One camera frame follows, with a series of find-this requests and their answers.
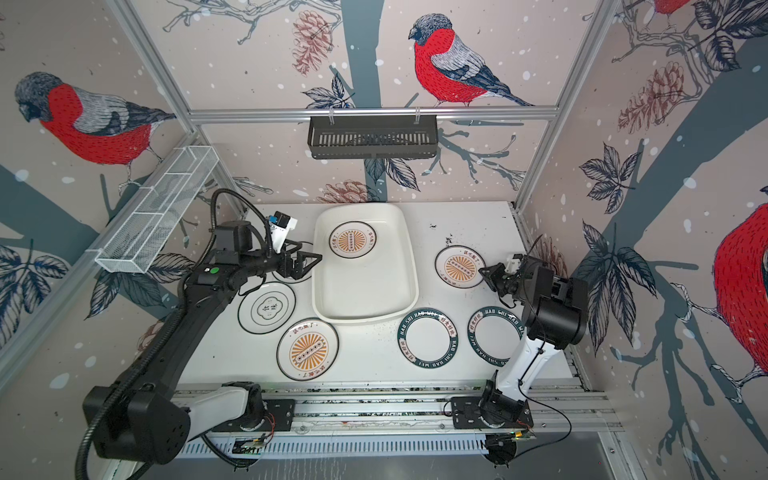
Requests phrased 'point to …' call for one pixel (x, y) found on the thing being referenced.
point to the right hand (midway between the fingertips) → (483, 272)
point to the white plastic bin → (363, 263)
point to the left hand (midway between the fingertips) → (307, 250)
